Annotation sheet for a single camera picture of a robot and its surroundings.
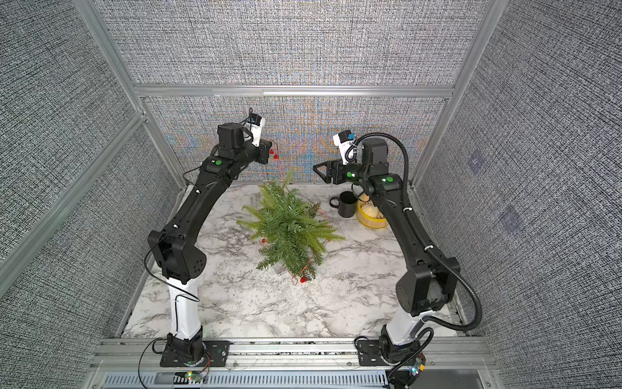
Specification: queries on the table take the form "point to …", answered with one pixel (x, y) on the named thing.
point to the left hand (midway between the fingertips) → (274, 138)
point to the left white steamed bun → (372, 210)
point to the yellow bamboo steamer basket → (368, 214)
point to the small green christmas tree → (287, 226)
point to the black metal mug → (346, 203)
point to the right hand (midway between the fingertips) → (323, 158)
